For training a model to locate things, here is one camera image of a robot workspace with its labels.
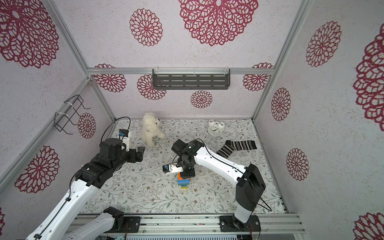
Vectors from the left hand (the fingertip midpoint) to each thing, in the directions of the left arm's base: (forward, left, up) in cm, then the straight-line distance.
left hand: (135, 148), depth 74 cm
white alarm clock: (+27, -45, -18) cm, 55 cm away
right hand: (-6, -23, -12) cm, 27 cm away
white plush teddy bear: (+20, -2, -9) cm, 22 cm away
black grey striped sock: (+15, -52, -26) cm, 60 cm away
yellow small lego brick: (-11, -24, -24) cm, 35 cm away
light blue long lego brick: (-11, -24, -16) cm, 31 cm away
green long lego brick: (-10, -23, -24) cm, 35 cm away
